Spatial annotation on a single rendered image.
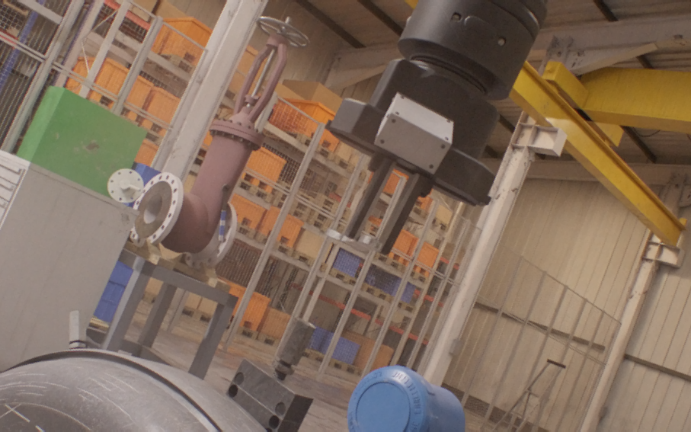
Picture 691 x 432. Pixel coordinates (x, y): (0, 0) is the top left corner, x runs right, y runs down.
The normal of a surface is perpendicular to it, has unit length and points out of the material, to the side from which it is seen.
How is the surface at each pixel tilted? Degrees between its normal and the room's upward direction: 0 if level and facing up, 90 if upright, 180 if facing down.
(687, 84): 90
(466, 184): 93
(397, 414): 90
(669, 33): 90
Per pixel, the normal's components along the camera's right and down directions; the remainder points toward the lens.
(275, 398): -0.58, -0.33
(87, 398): -0.41, -0.67
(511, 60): 0.66, 0.29
